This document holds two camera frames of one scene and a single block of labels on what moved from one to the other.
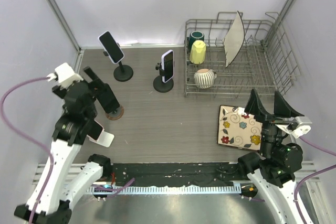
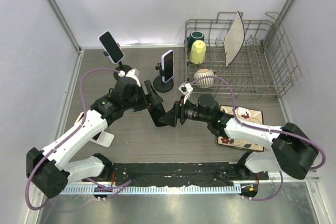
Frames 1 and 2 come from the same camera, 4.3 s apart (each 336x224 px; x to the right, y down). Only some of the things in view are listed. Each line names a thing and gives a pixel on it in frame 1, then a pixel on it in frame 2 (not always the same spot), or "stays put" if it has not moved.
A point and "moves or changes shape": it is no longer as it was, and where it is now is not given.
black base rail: x=176 y=173 stays put
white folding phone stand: x=105 y=139 stays put
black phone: x=106 y=98 moves or changes shape
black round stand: x=158 y=85 stays put
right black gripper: x=254 y=105 -> x=170 y=117
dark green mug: x=194 y=35 stays put
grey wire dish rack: x=230 y=56 stays put
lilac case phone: x=167 y=64 stays put
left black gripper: x=95 y=77 -> x=144 y=105
